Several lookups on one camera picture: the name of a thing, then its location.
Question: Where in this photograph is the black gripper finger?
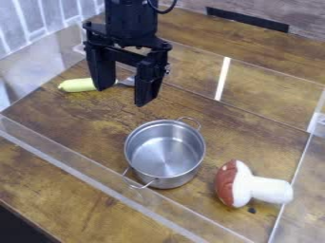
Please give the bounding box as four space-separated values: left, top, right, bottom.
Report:
86 43 115 91
135 51 167 107

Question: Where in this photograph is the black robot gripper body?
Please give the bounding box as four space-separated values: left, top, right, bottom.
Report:
83 0 173 65

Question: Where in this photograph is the silver metal pot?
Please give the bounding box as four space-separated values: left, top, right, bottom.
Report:
122 117 206 190

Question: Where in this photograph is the red and white plush mushroom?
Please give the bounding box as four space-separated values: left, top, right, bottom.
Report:
214 159 293 208

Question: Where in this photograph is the clear acrylic triangle stand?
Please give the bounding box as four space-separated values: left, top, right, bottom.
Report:
73 43 86 55

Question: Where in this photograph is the black strip on table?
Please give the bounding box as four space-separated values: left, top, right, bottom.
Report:
206 7 289 33

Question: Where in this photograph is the clear acrylic front barrier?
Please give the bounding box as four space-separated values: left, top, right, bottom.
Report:
0 115 254 243

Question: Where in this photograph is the black cable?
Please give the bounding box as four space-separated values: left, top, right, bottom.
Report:
146 0 180 15

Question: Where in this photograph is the spoon with yellow-green handle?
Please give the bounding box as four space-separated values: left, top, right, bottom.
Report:
58 75 138 93

